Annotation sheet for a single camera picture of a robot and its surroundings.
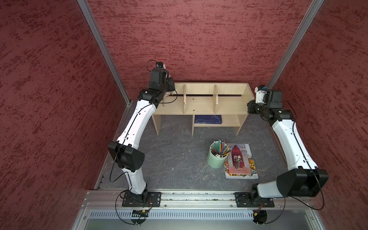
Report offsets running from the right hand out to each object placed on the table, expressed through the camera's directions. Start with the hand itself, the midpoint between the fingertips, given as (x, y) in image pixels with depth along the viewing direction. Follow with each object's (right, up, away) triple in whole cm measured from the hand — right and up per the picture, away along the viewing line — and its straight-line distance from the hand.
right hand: (248, 105), depth 79 cm
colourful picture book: (-3, -35, +6) cm, 36 cm away
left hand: (-45, +13, -2) cm, 47 cm away
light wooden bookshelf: (-21, +1, +4) cm, 21 cm away
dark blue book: (-21, -8, +11) cm, 25 cm away
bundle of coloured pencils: (-14, -25, +1) cm, 29 cm away
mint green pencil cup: (-20, -32, +2) cm, 38 cm away
